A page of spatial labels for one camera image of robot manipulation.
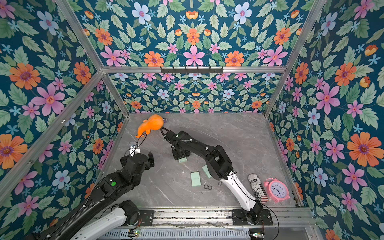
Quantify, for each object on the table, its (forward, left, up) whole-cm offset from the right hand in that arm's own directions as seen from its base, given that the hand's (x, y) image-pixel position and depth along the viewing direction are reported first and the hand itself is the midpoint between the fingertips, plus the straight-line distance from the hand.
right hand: (183, 153), depth 96 cm
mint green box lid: (-17, -9, 0) cm, 19 cm away
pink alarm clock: (-21, -54, 0) cm, 58 cm away
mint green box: (-7, 0, +4) cm, 8 cm away
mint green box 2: (-12, -16, -1) cm, 19 cm away
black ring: (-20, -15, -2) cm, 25 cm away
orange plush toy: (+21, +23, +7) cm, 31 cm away
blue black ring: (-20, -17, -3) cm, 27 cm away
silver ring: (-18, -23, -2) cm, 29 cm away
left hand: (-12, +16, +18) cm, 27 cm away
